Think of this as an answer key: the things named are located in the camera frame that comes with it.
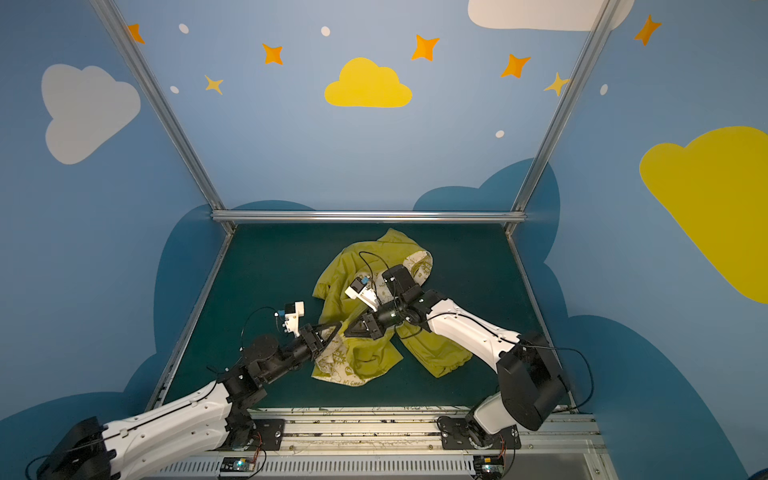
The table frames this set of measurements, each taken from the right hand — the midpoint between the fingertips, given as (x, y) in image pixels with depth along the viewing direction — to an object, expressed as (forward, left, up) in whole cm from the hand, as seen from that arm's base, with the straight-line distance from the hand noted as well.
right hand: (351, 330), depth 74 cm
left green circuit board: (-28, +26, -18) cm, 42 cm away
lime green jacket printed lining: (-6, 0, -5) cm, 7 cm away
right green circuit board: (-25, -35, -19) cm, 47 cm away
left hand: (+1, +2, +3) cm, 4 cm away
